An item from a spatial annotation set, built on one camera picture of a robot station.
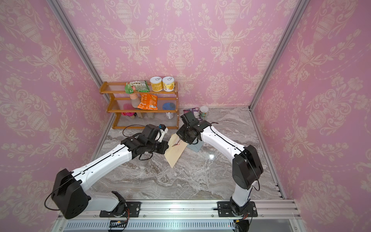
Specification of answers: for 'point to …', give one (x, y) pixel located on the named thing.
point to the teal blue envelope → (195, 147)
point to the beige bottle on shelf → (135, 100)
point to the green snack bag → (136, 86)
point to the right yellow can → (168, 83)
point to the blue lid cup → (169, 106)
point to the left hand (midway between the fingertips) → (169, 147)
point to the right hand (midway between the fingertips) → (177, 135)
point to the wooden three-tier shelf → (141, 117)
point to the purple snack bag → (196, 111)
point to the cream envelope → (176, 147)
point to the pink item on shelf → (128, 107)
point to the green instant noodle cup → (204, 112)
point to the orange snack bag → (148, 102)
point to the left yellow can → (156, 83)
